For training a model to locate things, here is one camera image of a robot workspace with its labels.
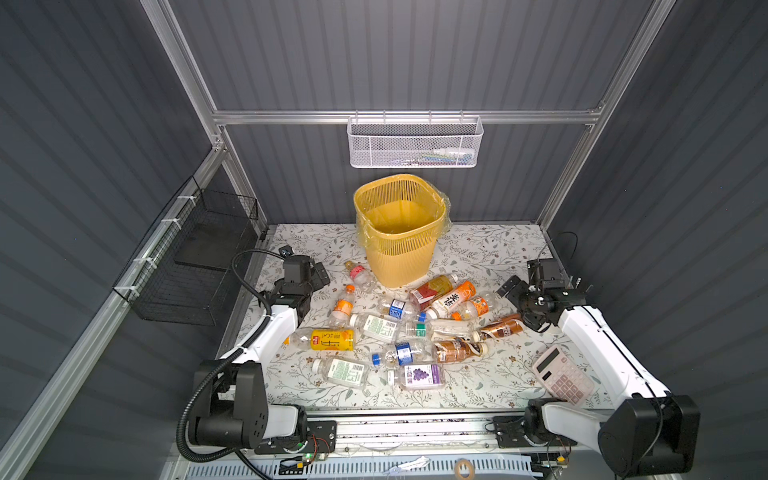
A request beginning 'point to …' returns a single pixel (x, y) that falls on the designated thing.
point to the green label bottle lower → (342, 372)
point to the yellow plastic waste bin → (407, 269)
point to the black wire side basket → (184, 272)
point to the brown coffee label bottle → (457, 350)
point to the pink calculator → (564, 378)
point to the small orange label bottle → (471, 310)
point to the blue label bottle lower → (403, 353)
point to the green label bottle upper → (379, 327)
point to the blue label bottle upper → (401, 309)
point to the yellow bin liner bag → (398, 213)
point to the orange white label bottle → (466, 292)
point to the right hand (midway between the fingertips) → (514, 300)
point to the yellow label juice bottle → (322, 340)
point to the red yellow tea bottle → (430, 290)
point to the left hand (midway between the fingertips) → (306, 273)
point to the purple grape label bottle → (417, 377)
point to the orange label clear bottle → (340, 316)
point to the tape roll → (457, 469)
